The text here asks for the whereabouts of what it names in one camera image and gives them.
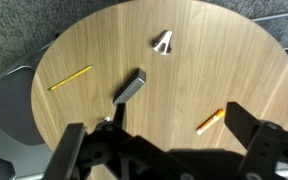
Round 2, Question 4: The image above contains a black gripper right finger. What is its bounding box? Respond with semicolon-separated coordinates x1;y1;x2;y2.
224;101;288;180

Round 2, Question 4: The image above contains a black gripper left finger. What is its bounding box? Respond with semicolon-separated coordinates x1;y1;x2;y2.
42;122;133;180

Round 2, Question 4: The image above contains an orange marker pen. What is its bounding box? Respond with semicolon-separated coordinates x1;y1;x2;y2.
195;108;226;136

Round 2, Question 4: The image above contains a yellow pencil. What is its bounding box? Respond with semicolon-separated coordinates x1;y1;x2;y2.
47;64;94;92

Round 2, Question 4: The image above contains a silver binder clip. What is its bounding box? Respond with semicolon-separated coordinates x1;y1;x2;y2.
151;30;174;56

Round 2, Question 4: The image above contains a grey metal table frame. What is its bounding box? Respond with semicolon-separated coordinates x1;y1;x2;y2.
251;11;288;51

